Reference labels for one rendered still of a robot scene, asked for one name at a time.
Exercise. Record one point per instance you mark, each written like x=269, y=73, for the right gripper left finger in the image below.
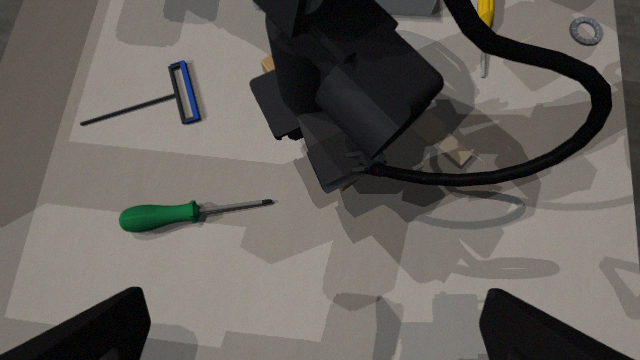
x=114, y=329

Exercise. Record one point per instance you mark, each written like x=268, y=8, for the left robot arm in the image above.
x=374, y=84

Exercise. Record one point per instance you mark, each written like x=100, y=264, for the grey metal washer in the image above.
x=587, y=42

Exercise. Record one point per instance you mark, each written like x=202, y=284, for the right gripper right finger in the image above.
x=512, y=329

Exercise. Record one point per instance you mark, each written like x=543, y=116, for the green-handled screwdriver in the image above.
x=143, y=218

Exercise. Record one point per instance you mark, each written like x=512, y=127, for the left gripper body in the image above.
x=292, y=111

